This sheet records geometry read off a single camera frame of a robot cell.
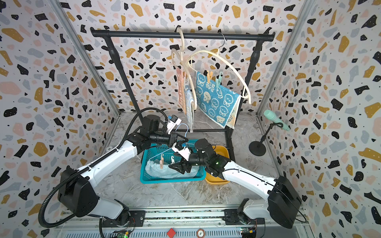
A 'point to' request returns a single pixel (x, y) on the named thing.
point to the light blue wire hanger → (176, 129)
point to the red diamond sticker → (171, 233)
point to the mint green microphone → (272, 116)
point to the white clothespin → (172, 160)
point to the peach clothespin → (161, 162)
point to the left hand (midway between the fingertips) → (190, 140)
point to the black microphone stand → (258, 148)
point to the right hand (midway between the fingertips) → (175, 159)
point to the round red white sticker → (200, 233)
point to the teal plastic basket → (166, 155)
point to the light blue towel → (153, 168)
